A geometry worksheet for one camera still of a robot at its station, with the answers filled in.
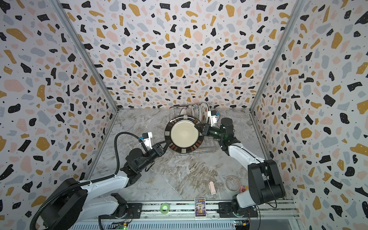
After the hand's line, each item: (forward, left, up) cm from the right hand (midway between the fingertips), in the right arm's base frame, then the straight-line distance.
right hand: (195, 127), depth 80 cm
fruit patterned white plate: (+22, -5, -9) cm, 24 cm away
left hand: (-9, +13, -2) cm, 16 cm away
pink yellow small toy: (-26, -27, -22) cm, 43 cm away
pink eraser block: (-26, -10, -22) cm, 36 cm away
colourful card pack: (-36, -3, -22) cm, 42 cm away
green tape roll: (-36, +16, -24) cm, 46 cm away
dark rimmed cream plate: (-5, +6, -4) cm, 9 cm away
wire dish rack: (+19, -2, -6) cm, 20 cm away
